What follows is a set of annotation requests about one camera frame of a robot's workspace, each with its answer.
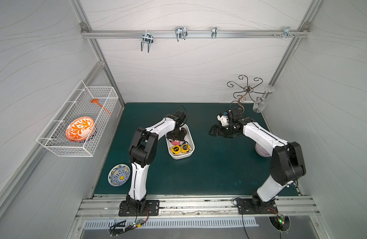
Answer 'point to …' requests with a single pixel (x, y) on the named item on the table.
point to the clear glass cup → (260, 104)
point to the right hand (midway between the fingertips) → (215, 132)
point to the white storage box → (189, 139)
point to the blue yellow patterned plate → (119, 175)
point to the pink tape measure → (175, 142)
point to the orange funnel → (95, 100)
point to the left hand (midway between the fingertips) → (178, 138)
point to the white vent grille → (122, 223)
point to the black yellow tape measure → (185, 148)
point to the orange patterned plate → (81, 129)
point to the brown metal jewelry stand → (248, 89)
